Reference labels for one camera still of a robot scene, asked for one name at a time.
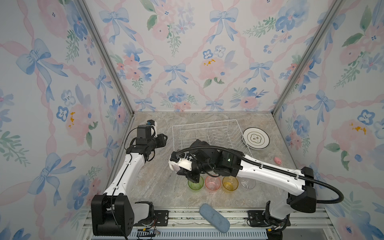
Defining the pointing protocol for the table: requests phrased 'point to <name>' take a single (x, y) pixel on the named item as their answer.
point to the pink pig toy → (277, 160)
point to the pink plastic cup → (213, 183)
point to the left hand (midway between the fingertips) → (164, 136)
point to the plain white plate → (255, 138)
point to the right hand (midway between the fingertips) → (178, 168)
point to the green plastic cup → (197, 186)
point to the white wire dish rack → (224, 133)
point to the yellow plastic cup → (230, 183)
